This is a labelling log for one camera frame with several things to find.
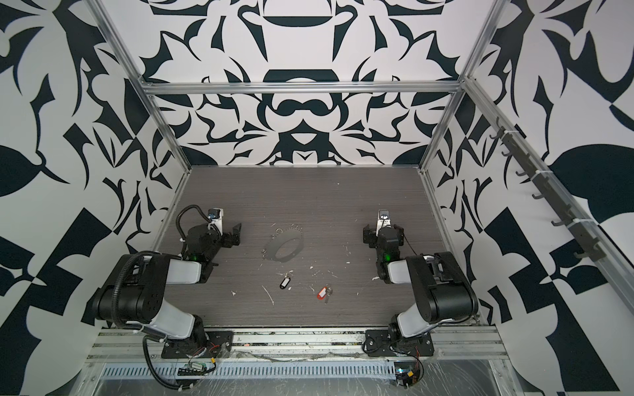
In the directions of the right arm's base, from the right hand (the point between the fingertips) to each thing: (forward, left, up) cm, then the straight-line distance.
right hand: (381, 221), depth 94 cm
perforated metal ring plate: (-6, +37, -7) cm, 38 cm away
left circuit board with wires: (-45, +60, -6) cm, 75 cm away
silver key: (-24, +21, -6) cm, 32 cm away
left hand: (0, +59, +2) cm, 59 cm away
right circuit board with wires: (-46, -2, -7) cm, 47 cm away
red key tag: (-25, +23, -6) cm, 35 cm away
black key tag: (-22, +36, -5) cm, 42 cm away
